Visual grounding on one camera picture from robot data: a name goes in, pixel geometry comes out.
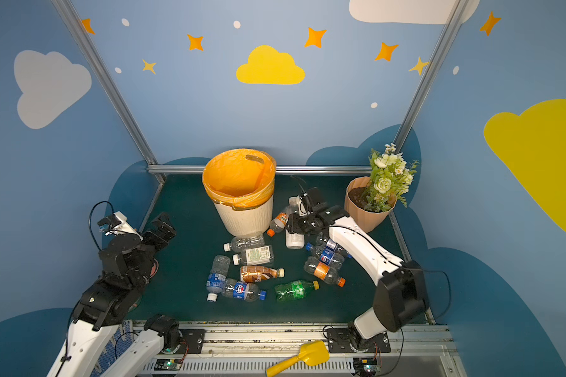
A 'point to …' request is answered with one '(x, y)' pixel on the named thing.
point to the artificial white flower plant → (391, 178)
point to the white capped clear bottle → (294, 241)
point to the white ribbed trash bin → (251, 221)
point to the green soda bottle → (295, 290)
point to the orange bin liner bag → (238, 178)
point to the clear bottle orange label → (278, 224)
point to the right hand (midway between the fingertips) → (294, 223)
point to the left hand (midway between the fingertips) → (160, 221)
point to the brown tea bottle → (257, 274)
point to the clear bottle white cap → (241, 243)
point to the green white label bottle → (251, 257)
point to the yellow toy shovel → (314, 353)
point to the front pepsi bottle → (243, 290)
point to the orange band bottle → (322, 271)
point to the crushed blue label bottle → (216, 279)
